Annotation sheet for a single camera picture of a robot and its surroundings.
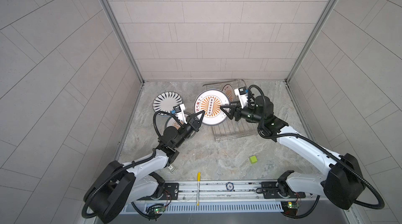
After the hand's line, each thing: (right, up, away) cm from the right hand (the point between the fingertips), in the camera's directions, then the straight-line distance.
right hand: (223, 107), depth 72 cm
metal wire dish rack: (+7, -15, +19) cm, 25 cm away
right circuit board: (+31, -43, -3) cm, 53 cm away
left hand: (-7, -2, -1) cm, 7 cm away
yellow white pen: (-11, -35, +2) cm, 37 cm away
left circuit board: (-27, -42, -7) cm, 51 cm away
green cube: (+16, -27, +8) cm, 33 cm away
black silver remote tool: (-25, -30, +4) cm, 39 cm away
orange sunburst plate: (-6, +3, -1) cm, 7 cm away
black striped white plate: (-36, +1, +31) cm, 47 cm away
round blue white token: (+3, -37, +1) cm, 37 cm away
